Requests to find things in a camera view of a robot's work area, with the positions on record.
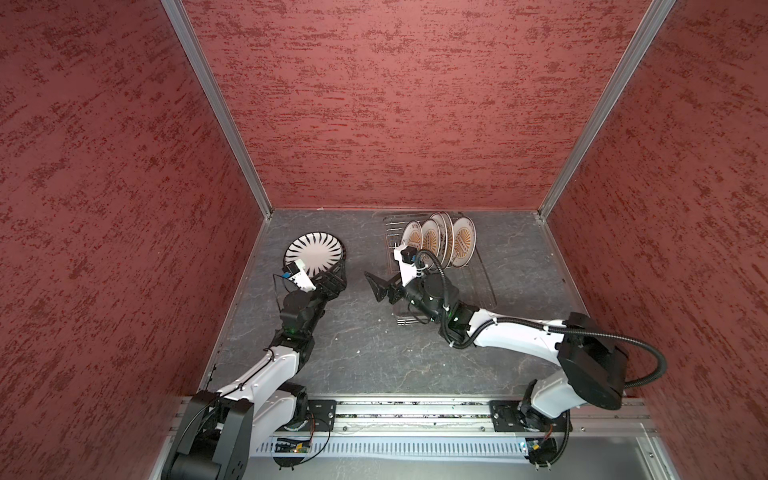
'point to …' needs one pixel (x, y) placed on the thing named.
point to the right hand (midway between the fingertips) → (377, 269)
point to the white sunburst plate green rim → (431, 237)
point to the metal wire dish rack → (471, 280)
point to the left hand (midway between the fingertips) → (338, 270)
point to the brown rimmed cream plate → (320, 257)
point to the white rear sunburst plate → (465, 242)
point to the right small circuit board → (541, 450)
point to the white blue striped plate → (315, 236)
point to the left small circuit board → (290, 447)
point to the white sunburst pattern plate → (412, 235)
